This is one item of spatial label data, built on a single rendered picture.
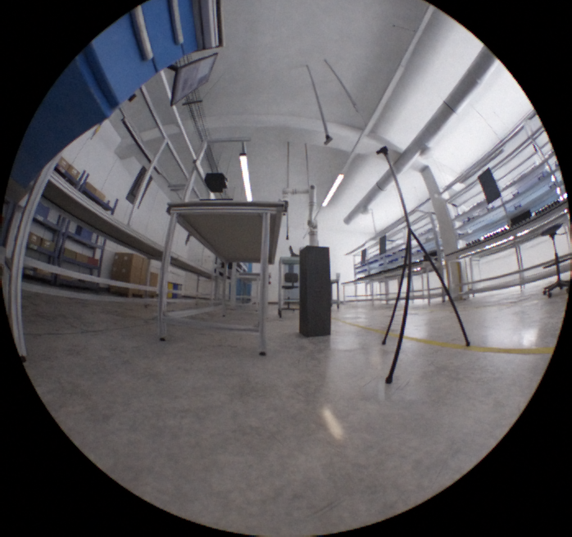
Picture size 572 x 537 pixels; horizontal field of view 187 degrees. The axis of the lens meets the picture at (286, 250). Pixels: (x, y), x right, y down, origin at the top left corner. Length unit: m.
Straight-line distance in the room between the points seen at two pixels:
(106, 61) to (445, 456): 0.79
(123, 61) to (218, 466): 0.65
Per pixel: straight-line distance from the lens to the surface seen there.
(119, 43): 0.31
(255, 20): 3.46
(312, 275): 1.61
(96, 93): 0.28
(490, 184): 3.56
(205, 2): 0.51
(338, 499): 0.41
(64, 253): 4.07
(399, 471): 0.47
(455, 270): 4.46
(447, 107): 4.06
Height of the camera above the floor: 0.37
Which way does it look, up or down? 15 degrees up
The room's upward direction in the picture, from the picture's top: 1 degrees clockwise
